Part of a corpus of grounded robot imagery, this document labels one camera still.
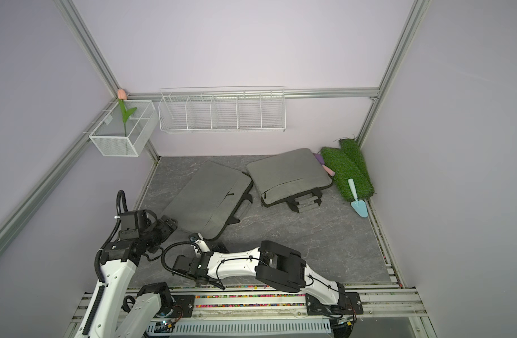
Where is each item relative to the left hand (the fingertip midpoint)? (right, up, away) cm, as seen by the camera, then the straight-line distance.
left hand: (172, 229), depth 78 cm
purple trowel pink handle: (+66, +29, +39) cm, 82 cm away
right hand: (+12, -11, +6) cm, 17 cm away
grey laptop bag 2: (+8, +8, +22) cm, 24 cm away
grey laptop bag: (+50, +19, +26) cm, 60 cm away
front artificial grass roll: (+77, +24, +33) cm, 88 cm away
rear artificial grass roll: (+83, +36, +38) cm, 98 cm away
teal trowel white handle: (+80, +6, +22) cm, 83 cm away
